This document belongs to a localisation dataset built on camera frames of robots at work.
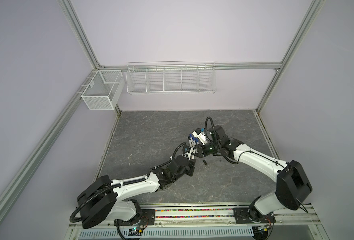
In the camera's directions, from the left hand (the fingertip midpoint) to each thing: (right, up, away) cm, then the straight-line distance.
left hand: (194, 162), depth 80 cm
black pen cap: (+8, -4, +12) cm, 15 cm away
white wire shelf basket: (-14, +52, +19) cm, 57 cm away
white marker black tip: (-2, +9, +22) cm, 24 cm away
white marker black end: (-1, +3, -2) cm, 4 cm away
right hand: (-2, +5, 0) cm, 5 cm away
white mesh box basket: (-61, +44, +22) cm, 78 cm away
